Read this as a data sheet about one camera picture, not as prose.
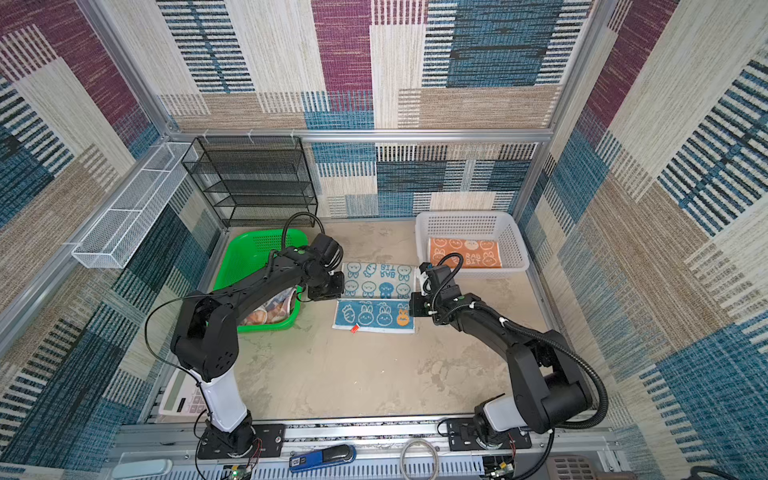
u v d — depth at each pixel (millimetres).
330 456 685
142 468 697
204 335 484
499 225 1101
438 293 687
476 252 1083
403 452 711
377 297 972
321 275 736
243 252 1062
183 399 778
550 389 430
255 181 1095
